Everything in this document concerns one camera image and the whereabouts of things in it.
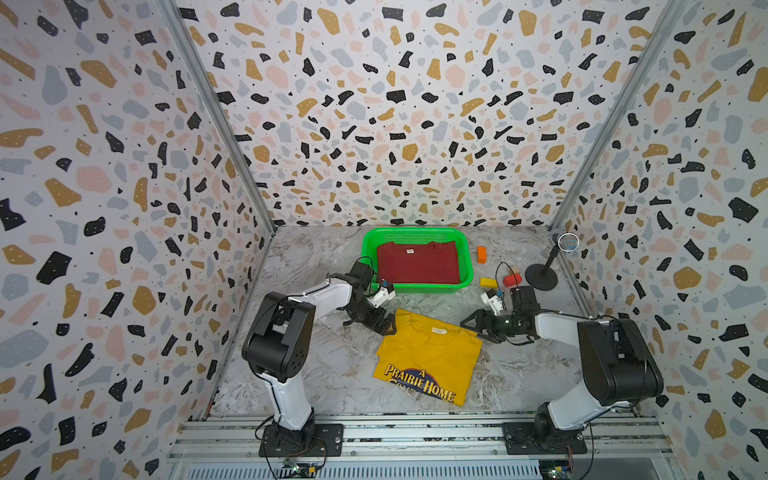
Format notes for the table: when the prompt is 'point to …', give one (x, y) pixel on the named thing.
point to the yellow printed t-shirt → (430, 355)
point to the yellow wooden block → (488, 282)
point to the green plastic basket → (372, 237)
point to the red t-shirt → (420, 263)
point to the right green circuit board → (558, 469)
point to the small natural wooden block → (516, 269)
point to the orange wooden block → (481, 255)
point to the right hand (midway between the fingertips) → (471, 328)
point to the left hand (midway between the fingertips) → (386, 324)
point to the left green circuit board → (300, 470)
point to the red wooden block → (511, 281)
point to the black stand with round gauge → (544, 277)
